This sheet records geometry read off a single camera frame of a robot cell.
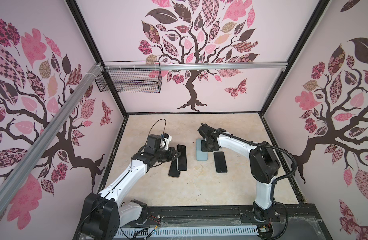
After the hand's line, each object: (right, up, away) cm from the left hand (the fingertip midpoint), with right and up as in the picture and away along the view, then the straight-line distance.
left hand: (180, 156), depth 80 cm
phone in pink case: (-5, -11, +9) cm, 15 cm away
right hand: (+16, +3, +14) cm, 21 cm away
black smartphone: (+25, -7, +13) cm, 29 cm away
